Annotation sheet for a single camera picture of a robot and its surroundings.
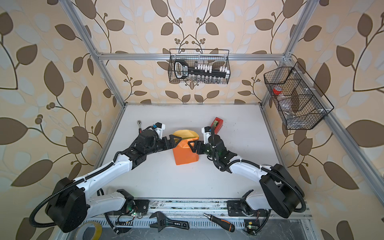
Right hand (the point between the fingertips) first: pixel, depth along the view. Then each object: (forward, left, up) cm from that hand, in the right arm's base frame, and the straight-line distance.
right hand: (192, 144), depth 82 cm
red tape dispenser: (+20, -17, -7) cm, 27 cm away
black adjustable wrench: (-34, +15, -14) cm, 40 cm away
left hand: (0, +8, +5) cm, 9 cm away
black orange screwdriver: (-36, -13, -11) cm, 40 cm away
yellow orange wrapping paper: (-5, +5, 0) cm, 7 cm away
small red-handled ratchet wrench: (+27, +39, -12) cm, 49 cm away
